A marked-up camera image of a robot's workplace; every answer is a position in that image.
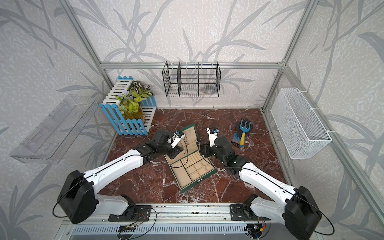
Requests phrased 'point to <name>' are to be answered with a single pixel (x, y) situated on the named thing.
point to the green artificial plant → (129, 100)
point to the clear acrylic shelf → (48, 142)
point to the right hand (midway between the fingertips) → (202, 140)
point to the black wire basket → (192, 80)
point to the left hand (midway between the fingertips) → (180, 146)
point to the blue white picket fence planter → (111, 105)
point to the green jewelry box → (190, 166)
